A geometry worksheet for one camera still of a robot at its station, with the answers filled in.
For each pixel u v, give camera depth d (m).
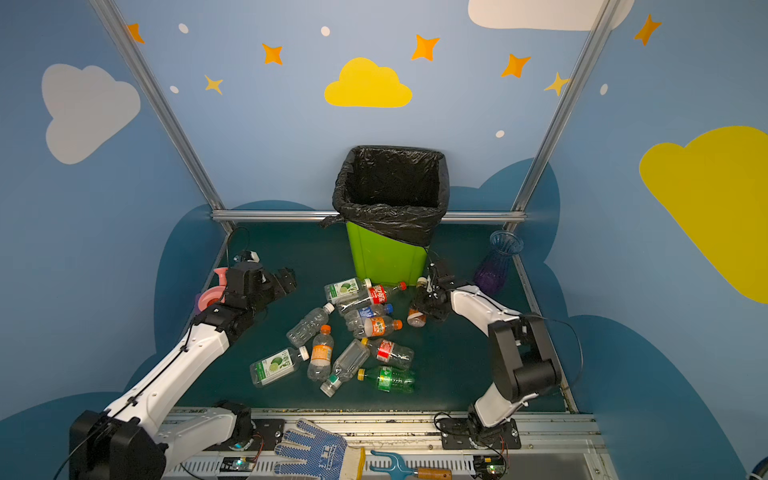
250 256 0.73
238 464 0.70
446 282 0.75
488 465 0.71
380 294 0.96
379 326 0.87
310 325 0.88
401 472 0.70
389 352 0.84
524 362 0.46
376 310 0.93
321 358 0.83
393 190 0.99
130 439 0.37
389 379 0.78
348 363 0.82
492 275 1.08
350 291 0.98
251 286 0.62
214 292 0.88
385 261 0.96
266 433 0.75
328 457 0.71
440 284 0.74
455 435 0.75
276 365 0.82
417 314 0.87
